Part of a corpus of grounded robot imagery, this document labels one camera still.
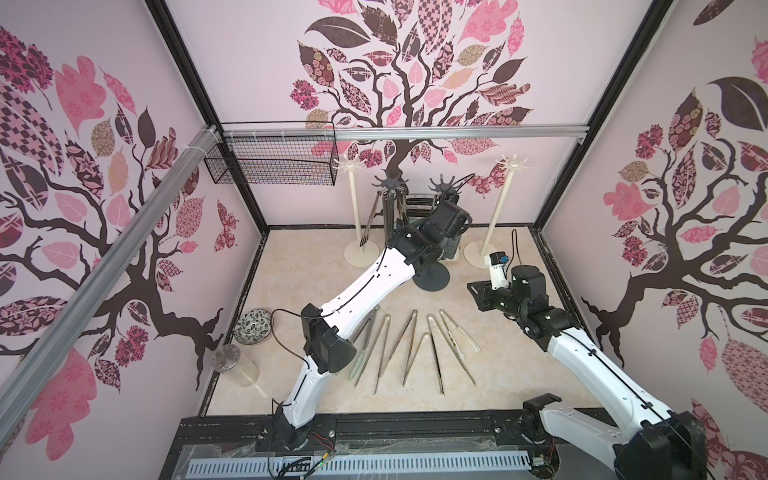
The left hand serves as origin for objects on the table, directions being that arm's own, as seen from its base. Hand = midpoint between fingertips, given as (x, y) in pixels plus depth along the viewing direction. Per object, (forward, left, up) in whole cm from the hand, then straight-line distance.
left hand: (440, 237), depth 77 cm
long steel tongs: (-8, +15, -30) cm, 34 cm away
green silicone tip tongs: (-15, +22, -29) cm, 40 cm away
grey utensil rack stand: (+7, +14, +5) cm, 16 cm away
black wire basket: (+33, +48, +5) cm, 59 cm away
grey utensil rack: (+8, -2, -29) cm, 30 cm away
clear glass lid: (-25, +55, -27) cm, 67 cm away
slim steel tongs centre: (-8, +5, -29) cm, 31 cm away
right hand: (-8, -10, -10) cm, 16 cm away
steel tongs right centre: (-9, 0, -30) cm, 31 cm away
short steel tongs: (-16, +2, -29) cm, 33 cm away
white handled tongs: (-7, -4, -29) cm, 30 cm away
